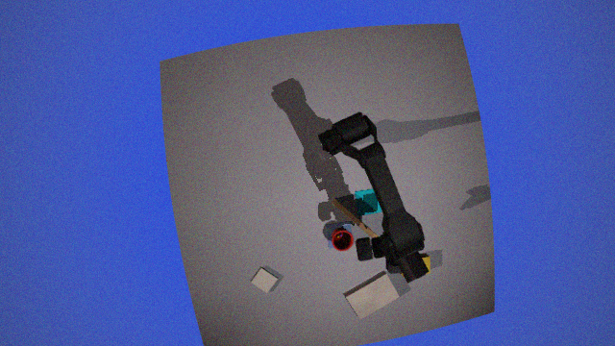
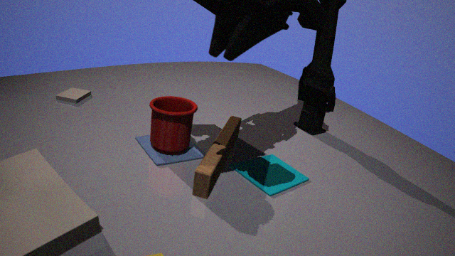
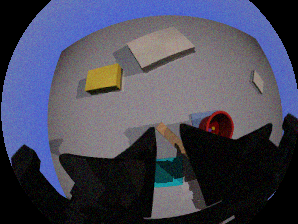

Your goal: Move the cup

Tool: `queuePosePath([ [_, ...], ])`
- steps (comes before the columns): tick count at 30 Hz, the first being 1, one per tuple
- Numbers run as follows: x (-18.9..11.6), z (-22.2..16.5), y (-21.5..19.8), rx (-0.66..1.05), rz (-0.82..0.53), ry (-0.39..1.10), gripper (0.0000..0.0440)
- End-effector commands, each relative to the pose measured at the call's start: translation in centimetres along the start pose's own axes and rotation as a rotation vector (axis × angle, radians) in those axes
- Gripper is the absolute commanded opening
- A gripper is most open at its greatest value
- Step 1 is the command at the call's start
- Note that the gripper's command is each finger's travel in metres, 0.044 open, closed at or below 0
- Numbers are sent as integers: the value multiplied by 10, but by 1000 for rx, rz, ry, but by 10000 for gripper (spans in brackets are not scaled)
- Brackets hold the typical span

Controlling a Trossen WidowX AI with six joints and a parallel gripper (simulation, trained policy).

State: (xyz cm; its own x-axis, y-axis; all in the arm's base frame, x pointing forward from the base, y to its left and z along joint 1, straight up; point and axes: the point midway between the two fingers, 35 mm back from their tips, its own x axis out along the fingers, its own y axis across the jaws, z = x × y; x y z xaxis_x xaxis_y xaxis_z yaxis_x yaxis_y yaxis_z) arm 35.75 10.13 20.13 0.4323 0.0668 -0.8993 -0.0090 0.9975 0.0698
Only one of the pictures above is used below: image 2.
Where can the dark red cup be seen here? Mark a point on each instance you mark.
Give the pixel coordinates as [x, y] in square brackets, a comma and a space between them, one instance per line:
[171, 124]

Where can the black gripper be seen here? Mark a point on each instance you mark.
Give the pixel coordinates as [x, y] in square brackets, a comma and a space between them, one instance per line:
[241, 24]

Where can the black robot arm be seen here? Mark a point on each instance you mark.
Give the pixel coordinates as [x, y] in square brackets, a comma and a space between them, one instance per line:
[316, 85]

